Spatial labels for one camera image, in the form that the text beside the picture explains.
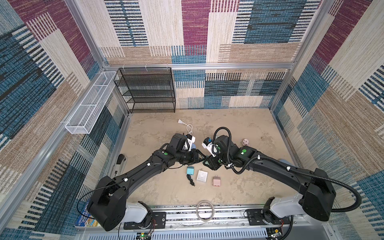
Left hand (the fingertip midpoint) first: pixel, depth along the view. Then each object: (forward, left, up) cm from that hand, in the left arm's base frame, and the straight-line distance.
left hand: (205, 159), depth 77 cm
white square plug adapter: (-4, +1, -13) cm, 14 cm away
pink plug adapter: (-6, -7, -14) cm, 17 cm away
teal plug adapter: (0, +8, -13) cm, 15 cm away
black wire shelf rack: (+53, +38, +4) cm, 66 cm away
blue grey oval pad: (+5, -49, -14) cm, 51 cm away
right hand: (0, -2, -3) cm, 4 cm away
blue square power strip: (+3, +6, +7) cm, 10 cm away
